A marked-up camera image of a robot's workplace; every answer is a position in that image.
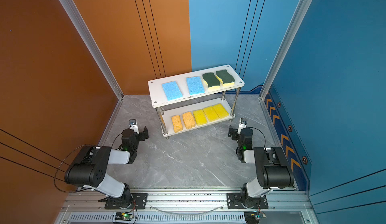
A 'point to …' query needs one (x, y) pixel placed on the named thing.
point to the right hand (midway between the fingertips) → (237, 126)
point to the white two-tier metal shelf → (156, 85)
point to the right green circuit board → (253, 217)
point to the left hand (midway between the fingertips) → (138, 126)
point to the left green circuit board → (123, 216)
